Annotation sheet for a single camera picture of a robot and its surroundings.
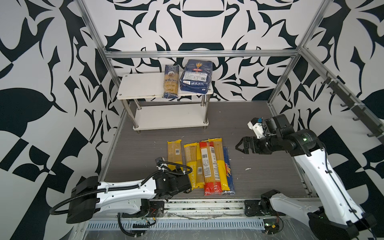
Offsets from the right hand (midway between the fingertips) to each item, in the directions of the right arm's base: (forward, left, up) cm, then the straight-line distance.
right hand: (243, 145), depth 67 cm
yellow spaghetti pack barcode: (+8, +33, -24) cm, 42 cm away
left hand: (-4, +32, -20) cm, 38 cm away
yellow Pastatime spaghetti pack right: (+12, +7, -22) cm, 26 cm away
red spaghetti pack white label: (-11, +13, -18) cm, 25 cm away
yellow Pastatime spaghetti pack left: (+4, +22, -25) cm, 33 cm away
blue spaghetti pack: (-13, +3, -24) cm, 27 cm away
